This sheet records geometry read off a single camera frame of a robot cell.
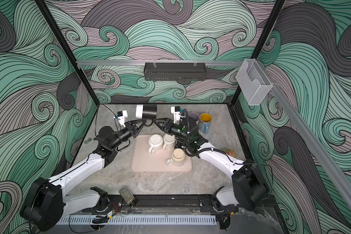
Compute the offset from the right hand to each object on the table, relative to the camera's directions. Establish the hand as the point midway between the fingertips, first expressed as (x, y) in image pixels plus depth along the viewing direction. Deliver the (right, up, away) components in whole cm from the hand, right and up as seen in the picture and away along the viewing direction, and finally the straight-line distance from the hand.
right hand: (154, 123), depth 70 cm
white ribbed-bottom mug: (-2, -13, +18) cm, 22 cm away
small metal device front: (-15, -37, +4) cm, 40 cm away
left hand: (-4, +1, 0) cm, 4 cm away
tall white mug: (+7, -13, +20) cm, 25 cm away
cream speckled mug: (+12, -20, +12) cm, 26 cm away
